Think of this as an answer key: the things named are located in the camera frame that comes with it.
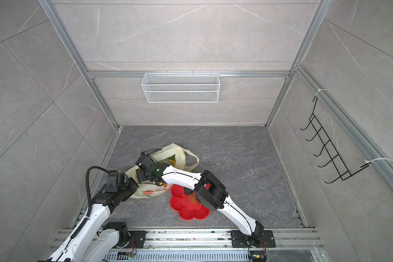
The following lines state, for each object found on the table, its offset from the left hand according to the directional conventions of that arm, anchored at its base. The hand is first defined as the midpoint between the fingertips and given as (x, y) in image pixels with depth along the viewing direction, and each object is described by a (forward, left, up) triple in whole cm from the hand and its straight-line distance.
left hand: (136, 180), depth 85 cm
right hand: (+5, -1, -2) cm, 5 cm away
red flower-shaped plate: (-12, -27, -8) cm, 31 cm away
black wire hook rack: (-7, -89, +24) cm, 93 cm away
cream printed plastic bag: (+13, -19, +4) cm, 23 cm away
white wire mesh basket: (+51, -23, +22) cm, 61 cm away
